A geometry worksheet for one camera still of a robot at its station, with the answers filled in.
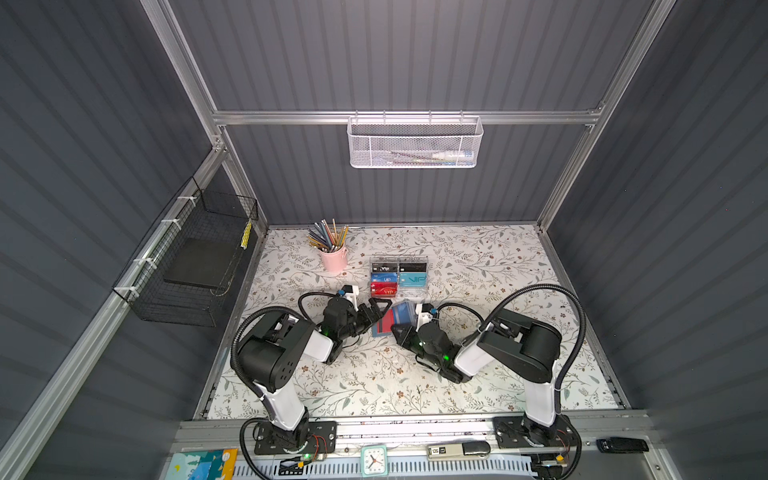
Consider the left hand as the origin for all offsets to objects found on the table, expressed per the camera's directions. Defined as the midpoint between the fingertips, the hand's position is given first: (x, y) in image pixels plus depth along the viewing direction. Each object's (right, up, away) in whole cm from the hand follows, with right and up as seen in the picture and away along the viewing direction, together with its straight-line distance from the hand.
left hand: (387, 308), depth 91 cm
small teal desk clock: (-3, -32, -22) cm, 39 cm away
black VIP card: (-1, +12, +8) cm, 15 cm away
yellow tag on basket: (-40, +22, -8) cm, 46 cm away
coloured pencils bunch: (-21, +22, +11) cm, 32 cm away
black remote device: (+56, -28, -21) cm, 66 cm away
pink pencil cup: (-18, +14, +12) cm, 26 cm away
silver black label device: (+19, -28, -23) cm, 41 cm away
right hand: (+1, -7, -1) cm, 7 cm away
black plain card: (+8, +12, +8) cm, 17 cm away
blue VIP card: (-1, +9, +8) cm, 12 cm away
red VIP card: (-1, +5, +8) cm, 10 cm away
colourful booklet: (-40, -33, -21) cm, 56 cm away
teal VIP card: (+9, +8, +8) cm, 15 cm away
